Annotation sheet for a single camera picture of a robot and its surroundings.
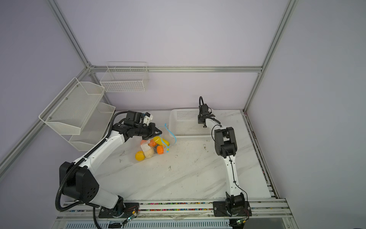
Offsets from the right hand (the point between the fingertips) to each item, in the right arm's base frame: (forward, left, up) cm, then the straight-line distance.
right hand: (204, 117), depth 112 cm
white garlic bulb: (-34, +37, +3) cm, 50 cm away
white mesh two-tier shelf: (-23, +74, +27) cm, 82 cm away
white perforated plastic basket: (-6, +16, -3) cm, 18 cm away
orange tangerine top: (-32, +30, +5) cm, 44 cm away
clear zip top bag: (-30, +33, +5) cm, 44 cm away
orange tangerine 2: (-25, +43, +3) cm, 50 cm away
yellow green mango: (-33, +28, +16) cm, 46 cm away
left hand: (-29, +27, +18) cm, 44 cm away
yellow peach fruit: (-35, +43, +1) cm, 56 cm away
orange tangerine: (-26, +37, +1) cm, 45 cm away
